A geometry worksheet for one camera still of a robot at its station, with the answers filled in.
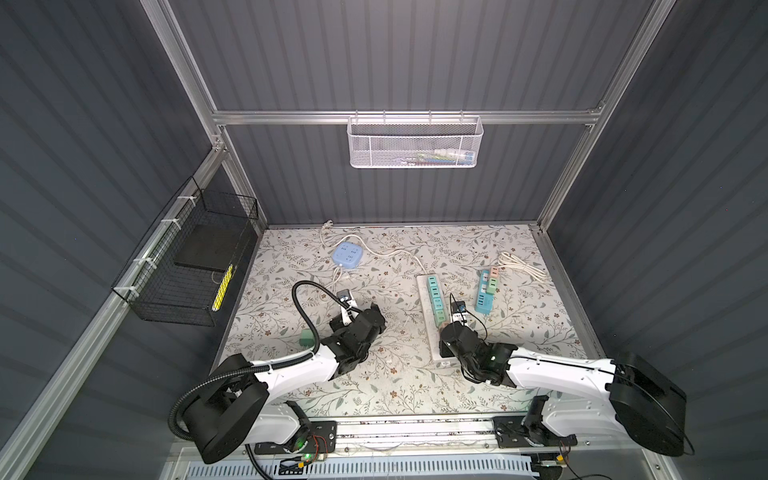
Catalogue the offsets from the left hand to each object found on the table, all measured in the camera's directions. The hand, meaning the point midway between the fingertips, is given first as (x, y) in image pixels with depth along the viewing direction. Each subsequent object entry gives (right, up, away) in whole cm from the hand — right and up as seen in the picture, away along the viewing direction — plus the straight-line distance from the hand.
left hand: (362, 310), depth 87 cm
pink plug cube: (+43, +11, +12) cm, 46 cm away
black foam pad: (-39, +19, -10) cm, 44 cm away
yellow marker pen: (-31, +8, -18) cm, 37 cm away
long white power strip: (+21, -6, +2) cm, 22 cm away
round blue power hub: (-7, +16, +22) cm, 28 cm away
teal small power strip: (+39, +1, +9) cm, 40 cm away
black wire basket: (-42, +12, -15) cm, 47 cm away
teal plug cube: (+22, +8, +9) cm, 25 cm away
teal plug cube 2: (+22, +5, +7) cm, 24 cm away
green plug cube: (+23, -2, +2) cm, 23 cm away
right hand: (+24, -7, -1) cm, 25 cm away
